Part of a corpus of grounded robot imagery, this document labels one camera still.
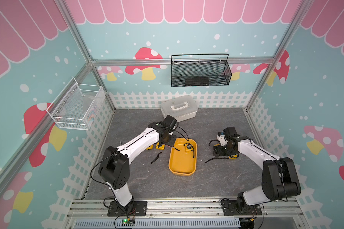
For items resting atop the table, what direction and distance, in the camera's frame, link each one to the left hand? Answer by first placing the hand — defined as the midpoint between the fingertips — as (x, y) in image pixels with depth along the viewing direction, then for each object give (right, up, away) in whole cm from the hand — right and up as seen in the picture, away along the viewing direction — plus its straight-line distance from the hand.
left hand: (169, 142), depth 87 cm
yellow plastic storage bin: (+8, -13, +4) cm, 16 cm away
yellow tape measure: (+13, -4, +7) cm, 16 cm away
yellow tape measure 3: (+35, -7, -9) cm, 37 cm away
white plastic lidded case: (+9, +24, +18) cm, 31 cm away
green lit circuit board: (-21, -39, -14) cm, 47 cm away
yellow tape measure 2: (-5, -4, +9) cm, 11 cm away
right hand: (+33, -7, +4) cm, 34 cm away
